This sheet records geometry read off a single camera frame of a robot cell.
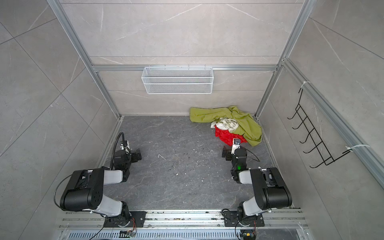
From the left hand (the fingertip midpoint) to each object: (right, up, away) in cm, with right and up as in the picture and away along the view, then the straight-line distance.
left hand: (130, 147), depth 94 cm
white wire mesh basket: (+30, +45, +6) cm, 54 cm away
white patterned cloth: (+63, +15, +7) cm, 65 cm away
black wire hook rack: (+96, +8, -26) cm, 100 cm away
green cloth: (+78, +12, +6) cm, 79 cm away
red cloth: (+64, +5, +8) cm, 65 cm away
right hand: (+65, +1, +1) cm, 65 cm away
